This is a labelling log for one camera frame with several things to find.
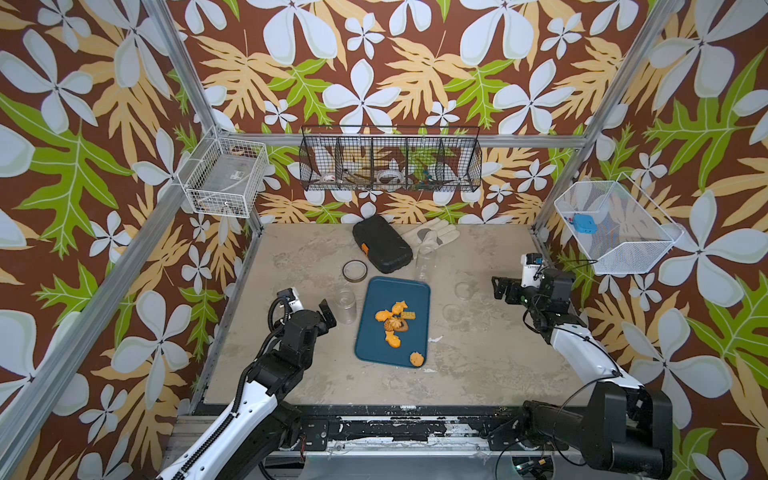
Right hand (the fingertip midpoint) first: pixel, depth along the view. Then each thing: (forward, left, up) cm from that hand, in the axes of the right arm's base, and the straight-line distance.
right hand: (507, 277), depth 87 cm
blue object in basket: (+12, -23, +11) cm, 28 cm away
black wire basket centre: (+37, +35, +17) cm, 53 cm away
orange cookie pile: (-8, +33, -12) cm, 36 cm away
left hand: (-10, +56, +2) cm, 57 cm away
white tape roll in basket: (+33, +34, +12) cm, 49 cm away
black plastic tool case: (+21, +37, -9) cm, 43 cm away
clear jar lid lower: (-4, +14, -14) cm, 21 cm away
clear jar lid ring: (+13, +48, -14) cm, 51 cm away
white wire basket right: (+7, -29, +13) cm, 32 cm away
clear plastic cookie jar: (-6, +48, -6) cm, 49 cm away
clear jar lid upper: (+5, +10, -15) cm, 19 cm away
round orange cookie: (-20, +27, -14) cm, 36 cm away
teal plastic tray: (+2, +38, -13) cm, 40 cm away
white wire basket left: (+22, +84, +21) cm, 90 cm away
